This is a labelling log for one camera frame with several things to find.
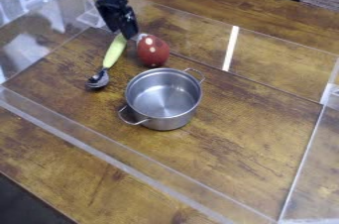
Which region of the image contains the spoon with yellow-green handle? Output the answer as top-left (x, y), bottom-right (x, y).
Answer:
top-left (86, 34), bottom-right (127, 88)

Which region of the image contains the clear acrylic enclosure wall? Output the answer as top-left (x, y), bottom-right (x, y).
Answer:
top-left (0, 0), bottom-right (339, 224)

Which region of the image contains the silver pot with handles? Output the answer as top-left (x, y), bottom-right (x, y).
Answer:
top-left (118, 67), bottom-right (206, 131)

